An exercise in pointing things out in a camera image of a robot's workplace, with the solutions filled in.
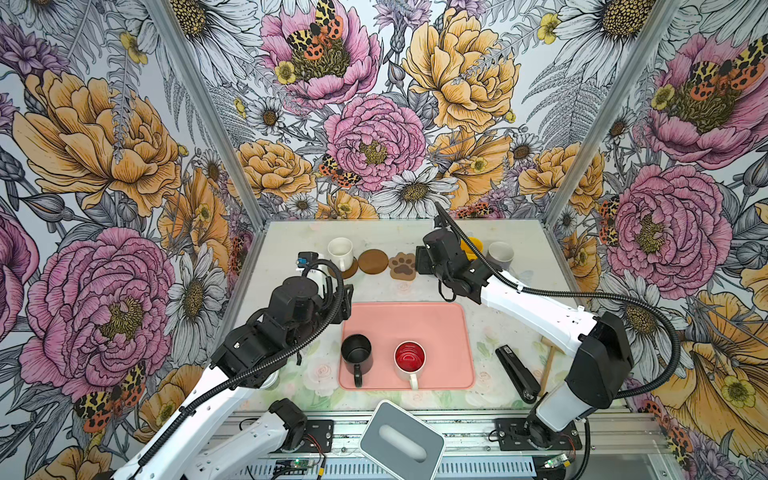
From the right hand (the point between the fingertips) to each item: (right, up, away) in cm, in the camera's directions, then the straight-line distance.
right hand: (428, 259), depth 84 cm
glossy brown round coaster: (-25, -6, +21) cm, 33 cm away
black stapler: (+24, -31, -3) cm, 39 cm away
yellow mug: (+18, +5, +18) cm, 26 cm away
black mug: (-20, -28, +2) cm, 34 cm away
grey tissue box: (-8, -43, -12) cm, 46 cm away
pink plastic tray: (+6, -22, +10) cm, 24 cm away
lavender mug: (+27, +1, +21) cm, 34 cm away
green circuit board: (-33, -48, -12) cm, 59 cm away
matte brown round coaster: (-17, -2, +28) cm, 33 cm away
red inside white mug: (-5, -28, +1) cm, 29 cm away
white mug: (-27, +2, +16) cm, 32 cm away
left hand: (-22, -8, -16) cm, 28 cm away
